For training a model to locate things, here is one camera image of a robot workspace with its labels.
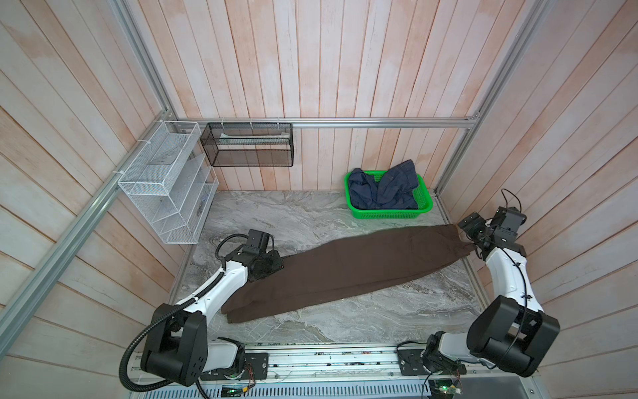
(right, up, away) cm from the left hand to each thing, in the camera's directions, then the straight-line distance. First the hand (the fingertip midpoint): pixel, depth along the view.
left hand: (279, 268), depth 87 cm
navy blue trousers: (+49, +30, +24) cm, 63 cm away
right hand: (+67, +16, -3) cm, 69 cm away
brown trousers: (+24, -1, +5) cm, 24 cm away
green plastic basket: (+61, +23, +20) cm, 68 cm away
